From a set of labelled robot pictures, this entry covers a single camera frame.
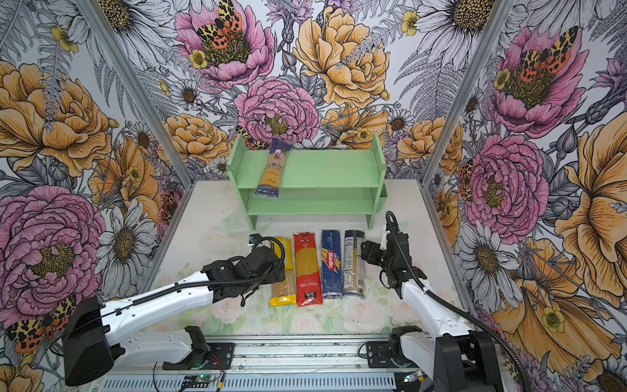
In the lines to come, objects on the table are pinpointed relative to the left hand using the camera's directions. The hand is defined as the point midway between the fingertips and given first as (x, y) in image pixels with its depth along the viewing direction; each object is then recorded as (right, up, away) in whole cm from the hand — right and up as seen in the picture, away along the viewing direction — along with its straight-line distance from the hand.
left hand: (269, 273), depth 80 cm
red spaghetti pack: (+12, -6, +7) cm, 15 cm away
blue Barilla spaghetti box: (+21, 0, +11) cm, 24 cm away
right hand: (+34, +6, +8) cm, 35 cm away
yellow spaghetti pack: (+4, -8, +4) cm, 10 cm away
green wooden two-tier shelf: (+15, +30, +10) cm, 36 cm away
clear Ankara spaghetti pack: (+29, +1, +10) cm, 31 cm away
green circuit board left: (-17, -28, -9) cm, 34 cm away
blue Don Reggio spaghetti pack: (+1, +32, +1) cm, 32 cm away
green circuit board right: (+44, -27, -9) cm, 52 cm away
